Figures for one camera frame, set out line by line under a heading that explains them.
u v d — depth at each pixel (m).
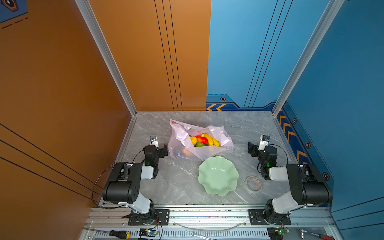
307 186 0.45
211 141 0.94
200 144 0.95
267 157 0.72
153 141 0.81
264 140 0.80
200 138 0.97
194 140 0.95
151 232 0.70
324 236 0.68
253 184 0.85
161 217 0.74
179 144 0.75
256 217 0.72
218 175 0.87
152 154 0.72
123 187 0.45
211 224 0.72
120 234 0.68
